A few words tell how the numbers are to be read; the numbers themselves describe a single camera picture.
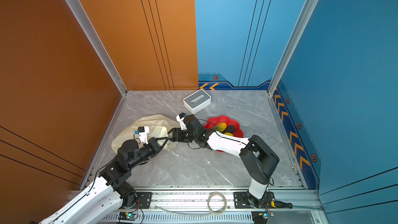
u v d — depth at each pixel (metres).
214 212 0.70
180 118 0.77
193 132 0.65
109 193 0.52
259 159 0.46
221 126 0.91
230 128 0.93
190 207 0.73
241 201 0.72
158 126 0.75
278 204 0.71
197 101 1.09
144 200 0.74
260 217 0.70
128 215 0.71
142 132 0.68
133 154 0.58
